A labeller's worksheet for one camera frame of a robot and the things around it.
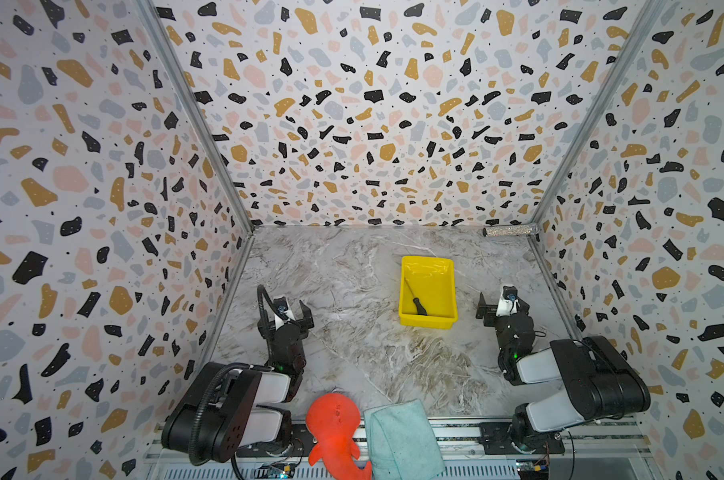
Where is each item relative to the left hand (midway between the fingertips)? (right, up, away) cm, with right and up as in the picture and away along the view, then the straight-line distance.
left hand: (283, 303), depth 85 cm
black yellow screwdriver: (+41, -4, +11) cm, 42 cm away
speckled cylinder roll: (+82, +23, +36) cm, 92 cm away
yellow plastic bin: (+46, +4, +20) cm, 51 cm away
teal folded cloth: (+33, -32, -13) cm, 48 cm away
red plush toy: (+17, -25, -16) cm, 34 cm away
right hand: (+63, +4, +4) cm, 63 cm away
